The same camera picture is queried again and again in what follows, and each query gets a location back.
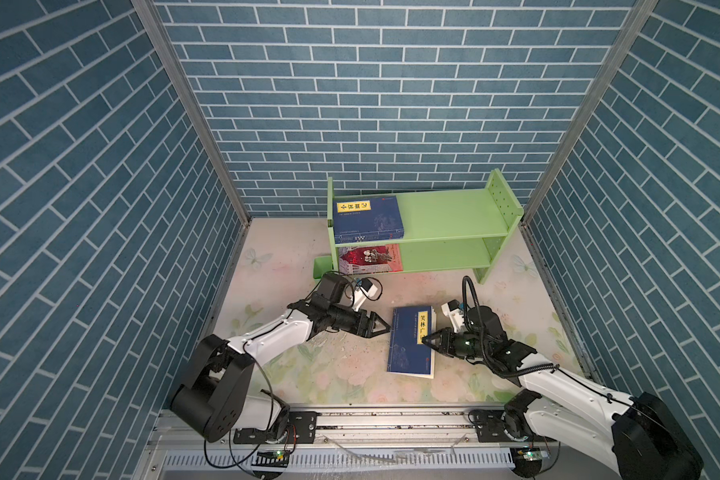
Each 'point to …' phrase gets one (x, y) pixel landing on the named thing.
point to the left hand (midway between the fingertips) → (381, 328)
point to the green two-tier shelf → (446, 229)
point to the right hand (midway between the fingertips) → (420, 338)
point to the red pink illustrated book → (364, 259)
